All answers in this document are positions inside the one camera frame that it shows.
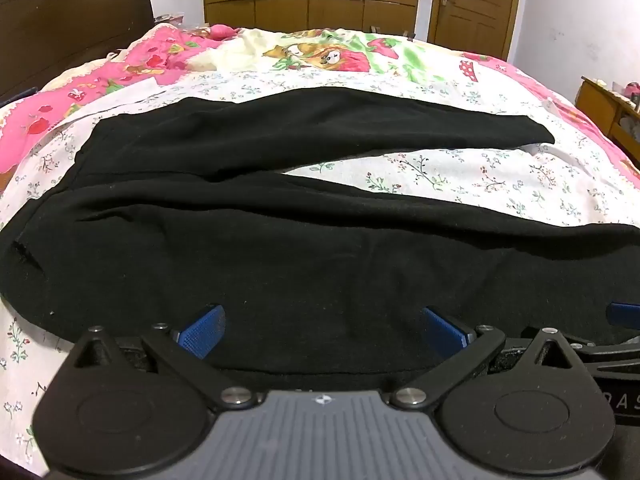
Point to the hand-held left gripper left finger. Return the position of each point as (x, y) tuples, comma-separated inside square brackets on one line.
[(202, 331)]

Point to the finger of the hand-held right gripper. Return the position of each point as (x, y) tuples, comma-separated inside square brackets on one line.
[(624, 314)]

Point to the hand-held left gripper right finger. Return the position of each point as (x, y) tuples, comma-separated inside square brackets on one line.
[(445, 329)]

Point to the black pants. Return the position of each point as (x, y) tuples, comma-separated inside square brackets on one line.
[(250, 260)]

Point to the white floral bed sheet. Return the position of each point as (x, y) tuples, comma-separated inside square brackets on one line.
[(450, 185)]

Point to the wooden desk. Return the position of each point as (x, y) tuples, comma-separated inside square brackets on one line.
[(607, 110)]

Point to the pink cloth pile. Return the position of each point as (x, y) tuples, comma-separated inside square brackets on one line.
[(632, 91)]

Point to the pink cartoon printed blanket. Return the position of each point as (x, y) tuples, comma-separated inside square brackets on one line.
[(325, 55)]

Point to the pink plush pillow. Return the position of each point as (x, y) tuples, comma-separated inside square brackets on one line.
[(223, 32)]

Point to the wooden door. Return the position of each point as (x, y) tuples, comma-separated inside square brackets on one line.
[(475, 5)]

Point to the dark wooden headboard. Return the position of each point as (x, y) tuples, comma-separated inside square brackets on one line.
[(65, 20)]

